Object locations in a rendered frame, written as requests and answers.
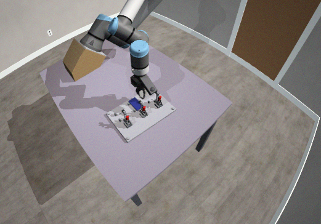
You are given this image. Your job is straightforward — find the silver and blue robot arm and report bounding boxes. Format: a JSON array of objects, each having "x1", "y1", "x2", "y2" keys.
[{"x1": 80, "y1": 0, "x2": 162, "y2": 95}]

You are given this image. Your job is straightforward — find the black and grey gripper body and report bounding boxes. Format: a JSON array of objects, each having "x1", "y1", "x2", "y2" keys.
[{"x1": 131, "y1": 75, "x2": 145, "y2": 90}]

